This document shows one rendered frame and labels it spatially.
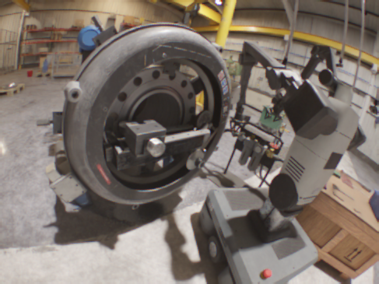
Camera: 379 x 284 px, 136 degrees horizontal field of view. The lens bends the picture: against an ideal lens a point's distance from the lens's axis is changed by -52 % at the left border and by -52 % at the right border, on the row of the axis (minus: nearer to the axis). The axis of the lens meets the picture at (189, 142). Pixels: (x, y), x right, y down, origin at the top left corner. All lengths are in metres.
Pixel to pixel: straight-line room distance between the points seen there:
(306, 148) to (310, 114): 0.20
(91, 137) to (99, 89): 0.13
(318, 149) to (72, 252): 1.14
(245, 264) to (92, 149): 0.68
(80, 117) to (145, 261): 0.72
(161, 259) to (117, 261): 0.22
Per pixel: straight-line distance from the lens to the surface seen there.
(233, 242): 0.74
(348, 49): 11.38
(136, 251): 0.90
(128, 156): 0.50
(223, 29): 4.42
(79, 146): 0.46
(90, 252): 0.93
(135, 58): 0.43
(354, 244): 1.38
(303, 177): 0.63
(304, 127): 0.44
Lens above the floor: 0.83
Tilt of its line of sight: 25 degrees down
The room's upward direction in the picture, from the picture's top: 15 degrees clockwise
